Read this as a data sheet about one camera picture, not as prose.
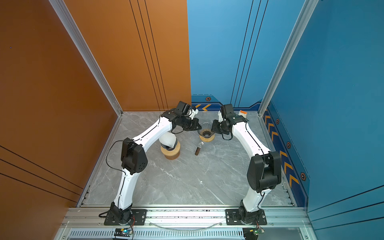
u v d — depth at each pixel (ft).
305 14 2.34
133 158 1.81
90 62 2.93
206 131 3.01
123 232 2.33
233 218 2.38
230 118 2.07
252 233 2.33
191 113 2.56
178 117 2.28
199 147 2.99
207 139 2.94
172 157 3.06
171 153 2.85
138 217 2.42
